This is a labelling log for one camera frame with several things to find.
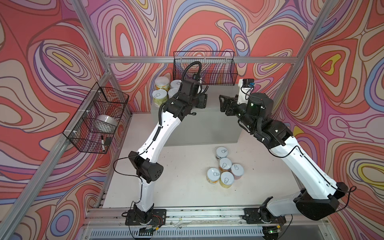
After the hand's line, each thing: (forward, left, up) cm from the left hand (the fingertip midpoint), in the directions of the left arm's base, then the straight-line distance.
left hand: (201, 94), depth 74 cm
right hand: (-11, -11, +5) cm, 16 cm away
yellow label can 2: (-31, -14, -33) cm, 48 cm away
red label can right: (-26, -21, -34) cm, 48 cm away
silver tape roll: (-11, +48, -8) cm, 50 cm away
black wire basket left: (-14, +53, -8) cm, 55 cm away
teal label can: (-15, -13, -33) cm, 39 cm away
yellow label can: (-29, -7, -34) cm, 45 cm away
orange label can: (-23, -14, -34) cm, 43 cm away
